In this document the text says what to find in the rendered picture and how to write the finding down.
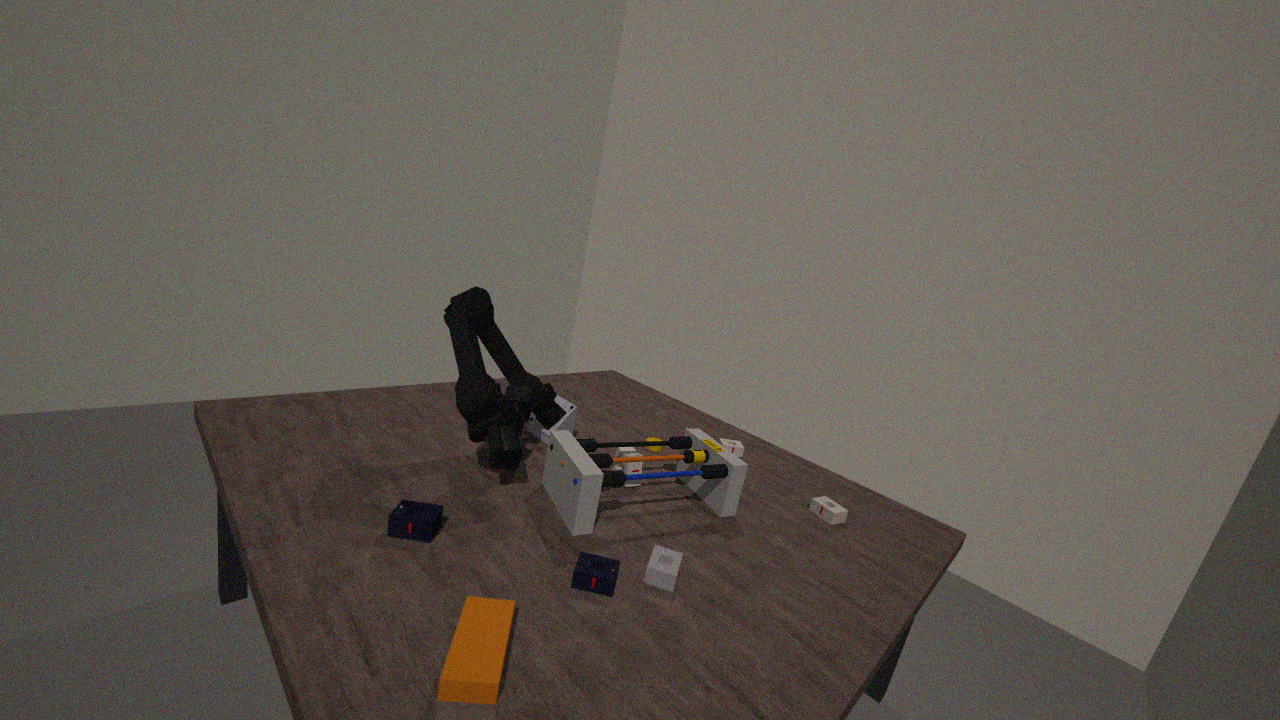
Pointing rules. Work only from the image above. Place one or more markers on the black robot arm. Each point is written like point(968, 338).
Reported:
point(479, 399)

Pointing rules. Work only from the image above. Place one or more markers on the orange rectangular block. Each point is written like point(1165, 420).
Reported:
point(474, 664)

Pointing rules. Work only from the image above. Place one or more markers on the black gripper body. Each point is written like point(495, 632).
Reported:
point(518, 395)

